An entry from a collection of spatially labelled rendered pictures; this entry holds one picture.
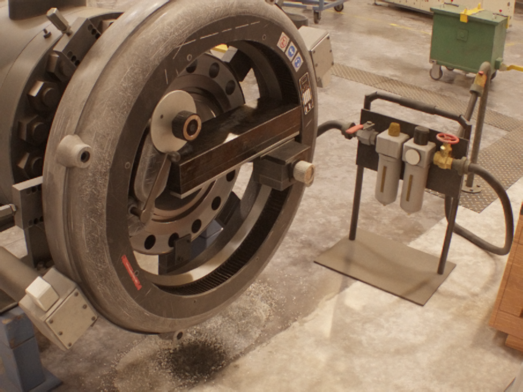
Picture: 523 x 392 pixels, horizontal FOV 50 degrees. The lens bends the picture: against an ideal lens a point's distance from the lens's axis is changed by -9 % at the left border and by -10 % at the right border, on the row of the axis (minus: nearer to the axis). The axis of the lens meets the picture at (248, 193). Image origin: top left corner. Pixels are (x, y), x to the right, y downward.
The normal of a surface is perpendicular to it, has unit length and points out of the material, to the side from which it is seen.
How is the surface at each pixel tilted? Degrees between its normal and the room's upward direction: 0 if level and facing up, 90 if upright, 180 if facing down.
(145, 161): 75
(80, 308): 90
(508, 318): 90
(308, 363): 0
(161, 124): 90
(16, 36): 31
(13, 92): 59
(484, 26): 90
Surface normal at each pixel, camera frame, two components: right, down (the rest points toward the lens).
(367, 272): 0.04, -0.89
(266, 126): 0.79, 0.30
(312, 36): -0.21, -0.70
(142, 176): 0.16, 0.19
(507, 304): -0.62, 0.33
